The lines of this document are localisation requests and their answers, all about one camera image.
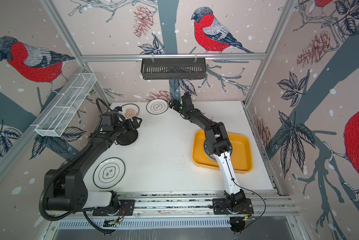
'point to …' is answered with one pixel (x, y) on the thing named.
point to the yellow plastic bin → (241, 155)
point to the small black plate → (127, 137)
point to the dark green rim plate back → (211, 156)
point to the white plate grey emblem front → (109, 172)
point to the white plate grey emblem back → (157, 106)
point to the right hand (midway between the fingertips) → (172, 105)
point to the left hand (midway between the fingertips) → (135, 120)
